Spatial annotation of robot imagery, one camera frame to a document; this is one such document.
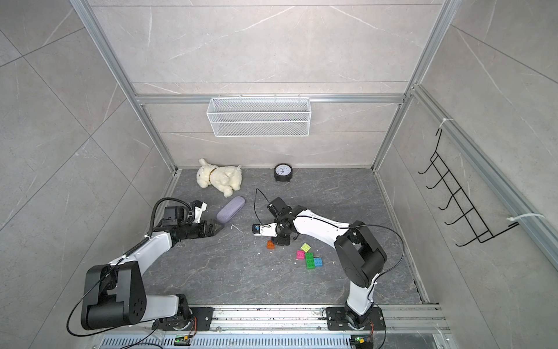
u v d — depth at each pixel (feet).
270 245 2.95
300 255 2.83
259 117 3.30
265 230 2.56
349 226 1.67
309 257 2.82
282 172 3.77
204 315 2.41
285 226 2.12
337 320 2.39
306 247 2.95
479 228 2.03
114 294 1.54
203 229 2.56
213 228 2.64
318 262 2.81
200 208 2.68
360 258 1.54
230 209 3.27
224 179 3.32
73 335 1.27
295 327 2.39
